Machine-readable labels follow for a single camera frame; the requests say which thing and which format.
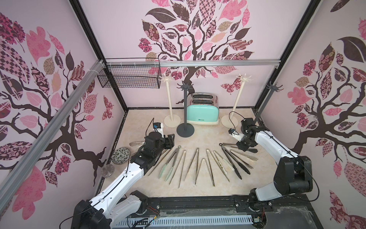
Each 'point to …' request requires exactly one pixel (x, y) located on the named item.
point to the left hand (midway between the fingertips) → (171, 138)
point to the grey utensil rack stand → (185, 130)
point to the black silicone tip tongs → (225, 150)
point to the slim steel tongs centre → (197, 151)
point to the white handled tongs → (220, 164)
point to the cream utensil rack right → (231, 121)
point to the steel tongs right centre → (208, 151)
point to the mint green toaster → (203, 109)
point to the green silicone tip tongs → (169, 173)
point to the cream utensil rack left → (171, 120)
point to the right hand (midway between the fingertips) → (244, 142)
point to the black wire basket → (131, 73)
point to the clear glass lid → (107, 170)
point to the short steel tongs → (208, 170)
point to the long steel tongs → (184, 151)
